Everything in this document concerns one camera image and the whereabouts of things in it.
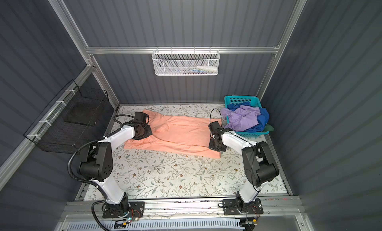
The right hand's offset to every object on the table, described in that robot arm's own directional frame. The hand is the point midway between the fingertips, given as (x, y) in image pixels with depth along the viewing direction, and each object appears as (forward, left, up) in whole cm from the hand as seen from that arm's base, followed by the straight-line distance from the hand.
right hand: (216, 148), depth 93 cm
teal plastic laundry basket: (+37, -32, +5) cm, 50 cm away
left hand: (+9, +45, +5) cm, 46 cm away
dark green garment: (+9, -32, +9) cm, 35 cm away
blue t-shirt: (+16, -31, +9) cm, 36 cm away
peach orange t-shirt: (+12, +27, -1) cm, 29 cm away
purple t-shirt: (+15, -16, +11) cm, 25 cm away
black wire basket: (+2, +72, +30) cm, 77 cm away
